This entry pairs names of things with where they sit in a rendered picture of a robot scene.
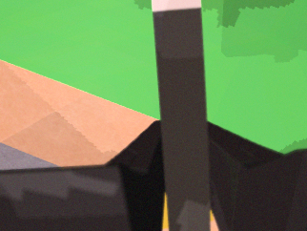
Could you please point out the green flat mat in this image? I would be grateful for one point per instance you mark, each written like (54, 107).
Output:
(255, 54)

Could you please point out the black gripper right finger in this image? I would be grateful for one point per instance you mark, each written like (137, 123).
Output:
(255, 188)

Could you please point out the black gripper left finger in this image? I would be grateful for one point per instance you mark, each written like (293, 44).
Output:
(127, 193)

